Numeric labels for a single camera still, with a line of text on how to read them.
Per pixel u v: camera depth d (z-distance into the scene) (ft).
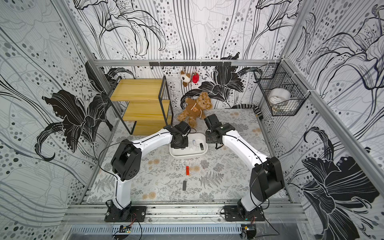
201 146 3.22
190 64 3.10
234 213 2.34
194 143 3.24
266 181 1.41
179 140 2.51
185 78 3.05
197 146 3.21
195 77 3.05
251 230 2.30
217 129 1.94
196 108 3.53
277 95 2.35
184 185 2.69
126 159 1.69
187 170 2.88
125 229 2.35
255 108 3.89
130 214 2.22
